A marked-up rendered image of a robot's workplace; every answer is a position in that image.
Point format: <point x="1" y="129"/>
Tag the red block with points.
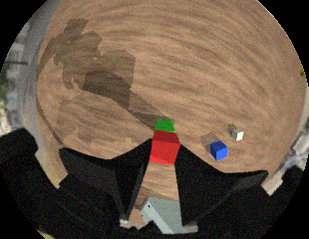
<point x="164" y="147"/>

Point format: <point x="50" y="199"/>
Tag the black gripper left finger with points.
<point x="121" y="177"/>

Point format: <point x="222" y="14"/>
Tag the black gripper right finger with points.
<point x="202" y="187"/>

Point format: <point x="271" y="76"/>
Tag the blue cube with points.
<point x="218" y="150"/>

